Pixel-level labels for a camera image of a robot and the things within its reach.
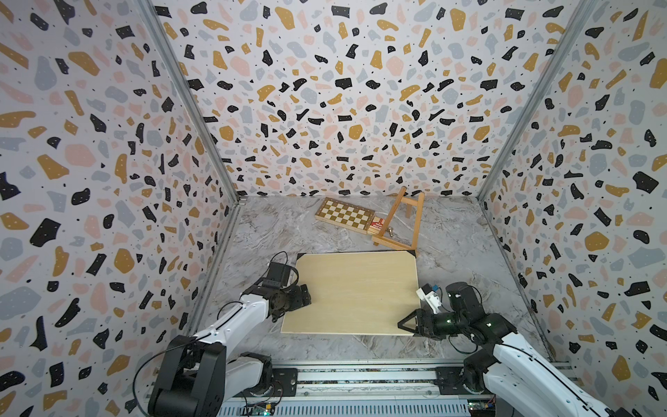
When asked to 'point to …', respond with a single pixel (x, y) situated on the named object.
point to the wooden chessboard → (346, 215)
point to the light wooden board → (354, 292)
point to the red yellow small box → (376, 225)
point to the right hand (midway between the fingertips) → (407, 329)
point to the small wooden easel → (386, 241)
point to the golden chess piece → (390, 230)
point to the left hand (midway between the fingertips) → (305, 300)
